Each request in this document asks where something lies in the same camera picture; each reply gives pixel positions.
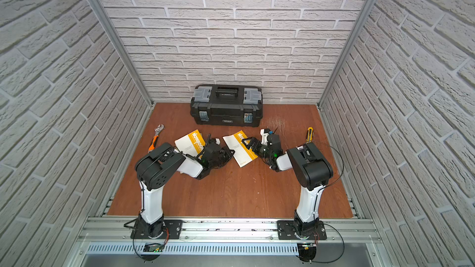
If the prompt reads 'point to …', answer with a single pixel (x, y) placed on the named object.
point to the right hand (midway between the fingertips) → (248, 143)
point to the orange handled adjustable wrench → (158, 130)
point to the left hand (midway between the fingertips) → (239, 149)
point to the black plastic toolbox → (227, 105)
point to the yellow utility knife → (310, 135)
